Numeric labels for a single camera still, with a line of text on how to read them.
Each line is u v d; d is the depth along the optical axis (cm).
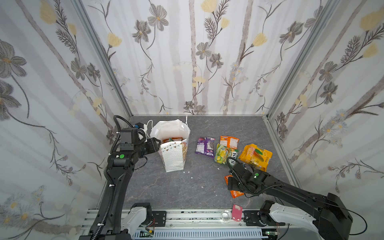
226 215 76
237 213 77
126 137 53
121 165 47
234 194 81
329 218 40
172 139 90
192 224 73
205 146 98
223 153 95
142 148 60
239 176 64
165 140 95
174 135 95
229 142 101
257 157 93
